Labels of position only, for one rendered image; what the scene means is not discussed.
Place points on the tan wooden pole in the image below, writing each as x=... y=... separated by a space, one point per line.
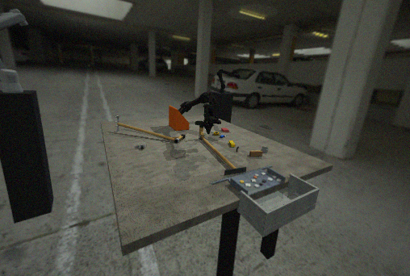
x=233 y=169

